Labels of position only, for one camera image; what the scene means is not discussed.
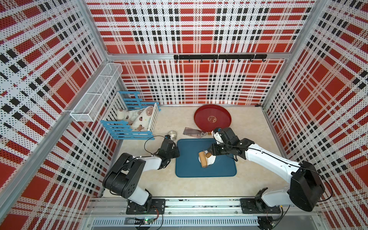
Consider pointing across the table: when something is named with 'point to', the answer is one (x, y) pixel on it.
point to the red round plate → (209, 117)
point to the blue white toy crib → (121, 130)
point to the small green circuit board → (143, 221)
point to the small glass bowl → (173, 134)
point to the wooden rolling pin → (203, 157)
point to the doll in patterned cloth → (138, 119)
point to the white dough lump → (211, 159)
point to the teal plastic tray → (188, 164)
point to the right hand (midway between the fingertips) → (212, 150)
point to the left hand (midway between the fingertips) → (180, 149)
